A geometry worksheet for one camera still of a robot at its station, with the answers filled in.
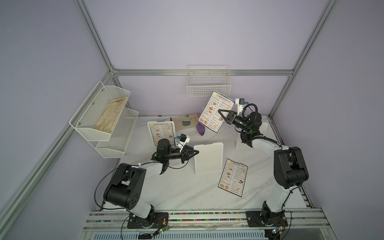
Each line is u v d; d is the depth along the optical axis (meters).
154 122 0.89
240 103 0.75
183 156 0.73
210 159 0.83
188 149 0.78
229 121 0.75
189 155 0.77
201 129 1.09
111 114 0.80
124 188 0.46
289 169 0.50
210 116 0.82
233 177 0.88
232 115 0.75
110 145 0.90
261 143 0.64
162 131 0.93
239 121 0.75
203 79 0.95
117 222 0.75
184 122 1.15
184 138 0.73
